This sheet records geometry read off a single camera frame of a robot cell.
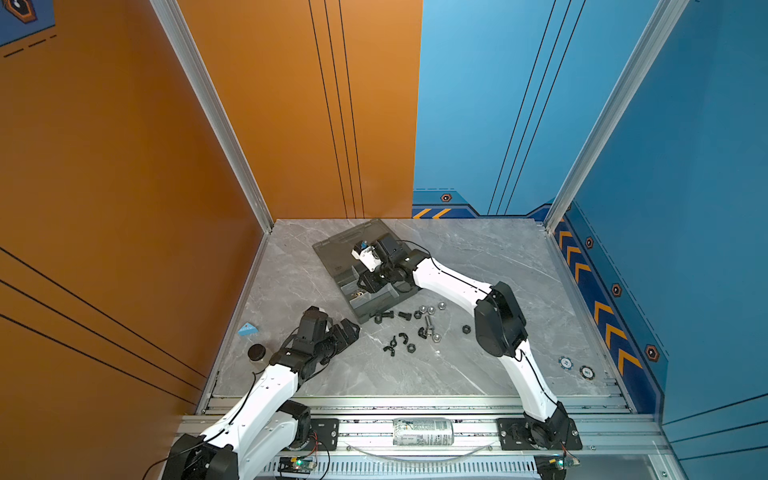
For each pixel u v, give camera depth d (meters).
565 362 0.85
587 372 0.83
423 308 0.96
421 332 0.91
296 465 0.71
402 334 0.90
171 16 0.70
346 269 1.02
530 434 0.66
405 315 0.94
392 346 0.88
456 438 0.74
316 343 0.66
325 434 0.74
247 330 0.90
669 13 0.70
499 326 0.57
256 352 0.77
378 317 0.92
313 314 0.68
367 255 0.83
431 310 0.95
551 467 0.70
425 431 0.70
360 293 0.97
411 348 0.88
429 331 0.89
